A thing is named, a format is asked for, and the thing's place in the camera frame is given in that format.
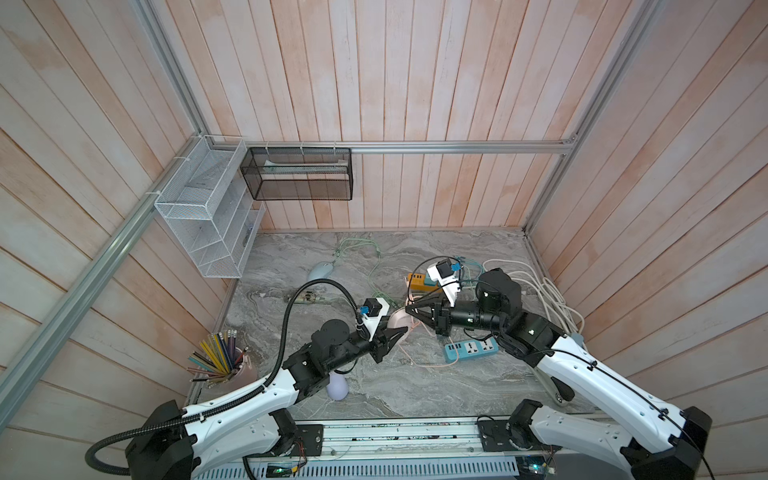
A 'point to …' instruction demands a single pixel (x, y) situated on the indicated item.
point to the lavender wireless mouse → (338, 386)
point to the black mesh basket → (299, 173)
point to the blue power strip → (470, 348)
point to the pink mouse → (399, 318)
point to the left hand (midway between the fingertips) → (400, 328)
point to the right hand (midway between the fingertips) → (408, 308)
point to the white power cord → (570, 316)
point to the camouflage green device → (306, 298)
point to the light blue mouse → (321, 270)
